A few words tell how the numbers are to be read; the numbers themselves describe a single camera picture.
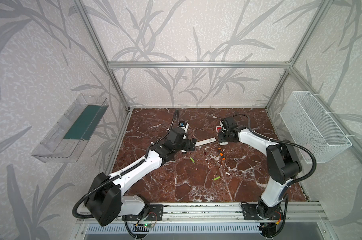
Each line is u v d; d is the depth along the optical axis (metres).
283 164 0.49
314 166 0.46
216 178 0.85
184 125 0.71
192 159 0.92
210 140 1.02
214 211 0.75
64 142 0.64
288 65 0.94
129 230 0.69
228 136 0.69
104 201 0.40
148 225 0.70
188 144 0.72
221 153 0.94
